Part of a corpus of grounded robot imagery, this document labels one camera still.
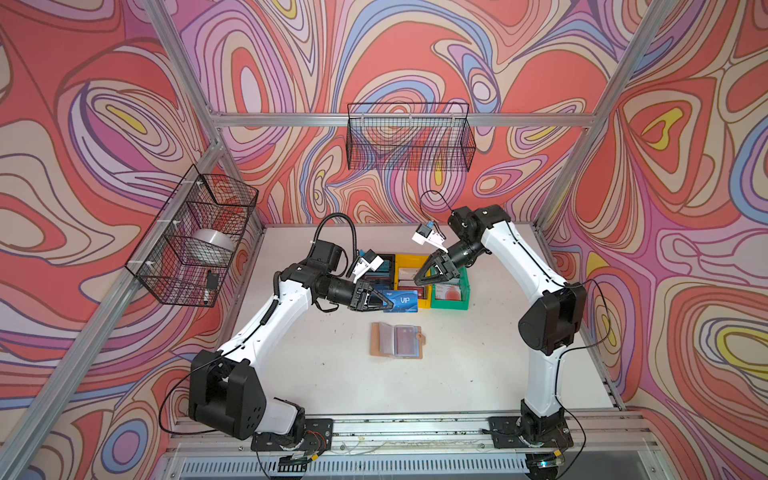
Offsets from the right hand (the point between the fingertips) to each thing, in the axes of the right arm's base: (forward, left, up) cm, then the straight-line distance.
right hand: (422, 286), depth 73 cm
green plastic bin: (+12, -13, -23) cm, 29 cm away
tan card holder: (-4, +7, -23) cm, 25 cm away
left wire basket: (+8, +59, +6) cm, 60 cm away
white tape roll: (+11, +51, +8) cm, 53 cm away
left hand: (-6, +8, +1) cm, 10 cm away
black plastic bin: (+18, +10, -21) cm, 30 cm away
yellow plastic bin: (+22, +2, -22) cm, 31 cm away
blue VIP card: (-5, +5, +1) cm, 7 cm away
